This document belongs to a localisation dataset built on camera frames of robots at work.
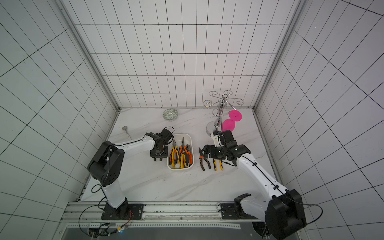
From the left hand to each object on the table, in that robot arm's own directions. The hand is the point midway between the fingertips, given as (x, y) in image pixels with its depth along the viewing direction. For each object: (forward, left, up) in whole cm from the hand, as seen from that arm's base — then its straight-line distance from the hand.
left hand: (159, 157), depth 92 cm
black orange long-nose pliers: (-4, -27, +9) cm, 28 cm away
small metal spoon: (+23, +30, -1) cm, 37 cm away
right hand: (-3, -26, +12) cm, 29 cm away
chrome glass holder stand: (+22, -35, +5) cm, 41 cm away
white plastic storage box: (+11, -18, +3) cm, 21 cm away
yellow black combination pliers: (-5, -34, 0) cm, 35 cm away
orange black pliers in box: (-1, -16, +4) cm, 17 cm away
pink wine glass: (+14, -43, +17) cm, 48 cm away
